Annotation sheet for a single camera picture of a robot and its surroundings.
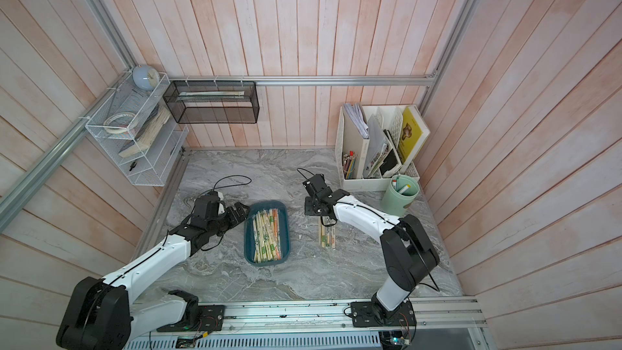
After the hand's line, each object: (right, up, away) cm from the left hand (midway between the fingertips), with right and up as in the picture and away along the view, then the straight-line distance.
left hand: (243, 216), depth 87 cm
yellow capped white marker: (+62, +10, +6) cm, 63 cm away
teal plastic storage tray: (+8, -7, +3) cm, 11 cm away
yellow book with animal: (+66, +31, +8) cm, 73 cm away
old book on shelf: (-31, +36, -1) cm, 48 cm away
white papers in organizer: (+43, +38, +3) cm, 58 cm away
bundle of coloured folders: (+40, +20, +6) cm, 45 cm away
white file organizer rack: (+45, +26, -4) cm, 52 cm away
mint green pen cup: (+57, +8, -1) cm, 58 cm away
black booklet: (+58, +19, +12) cm, 63 cm away
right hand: (+25, +4, +4) cm, 26 cm away
